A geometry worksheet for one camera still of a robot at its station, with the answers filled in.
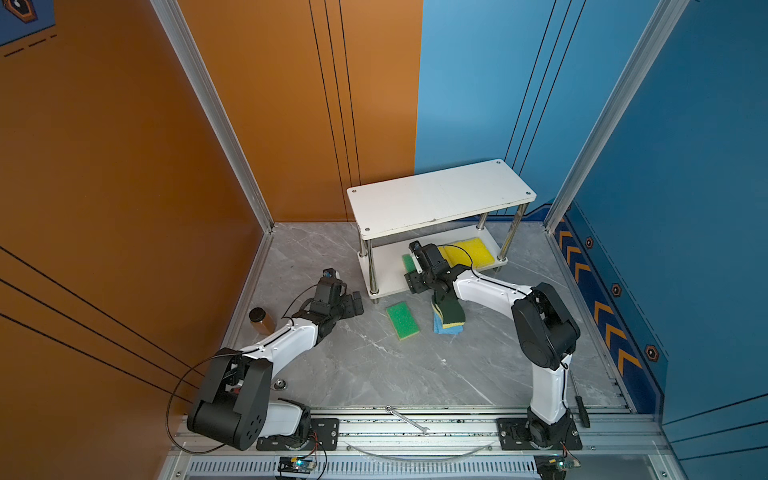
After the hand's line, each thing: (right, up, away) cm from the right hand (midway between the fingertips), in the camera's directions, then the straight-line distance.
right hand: (416, 274), depth 97 cm
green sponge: (-4, -14, -5) cm, 15 cm away
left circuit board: (-31, -44, -26) cm, 59 cm away
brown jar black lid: (-45, -12, -12) cm, 48 cm away
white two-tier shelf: (+14, +21, -18) cm, 31 cm away
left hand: (-21, -7, -5) cm, 23 cm away
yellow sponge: (+22, +8, +5) cm, 24 cm away
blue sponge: (+6, -15, -8) cm, 18 cm away
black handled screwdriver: (+42, -34, -21) cm, 58 cm away
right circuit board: (+30, -44, -27) cm, 59 cm away
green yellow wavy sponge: (+10, -10, -9) cm, 17 cm away
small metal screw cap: (-38, -28, -17) cm, 50 cm away
